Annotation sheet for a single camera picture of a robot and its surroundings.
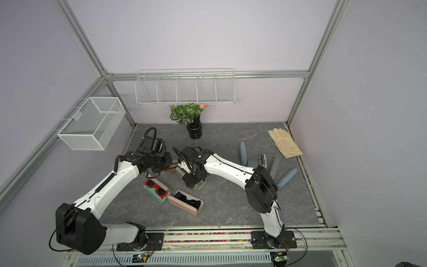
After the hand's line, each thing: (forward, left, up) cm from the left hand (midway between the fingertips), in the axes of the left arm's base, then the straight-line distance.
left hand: (173, 163), depth 82 cm
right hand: (-7, -9, -6) cm, 13 cm away
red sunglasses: (-8, +9, -13) cm, 18 cm away
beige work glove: (+19, -68, -15) cm, 72 cm away
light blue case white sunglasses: (+11, -39, -11) cm, 41 cm away
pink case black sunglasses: (-17, -2, -9) cm, 20 cm away
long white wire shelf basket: (+43, -6, +15) cm, 46 cm away
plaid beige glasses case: (-3, -1, +2) cm, 3 cm away
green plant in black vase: (+25, -8, +9) cm, 28 cm away
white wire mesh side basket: (+19, +39, +11) cm, 45 cm away
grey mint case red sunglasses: (-8, +13, -16) cm, 22 cm away
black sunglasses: (-16, -9, -13) cm, 23 cm away
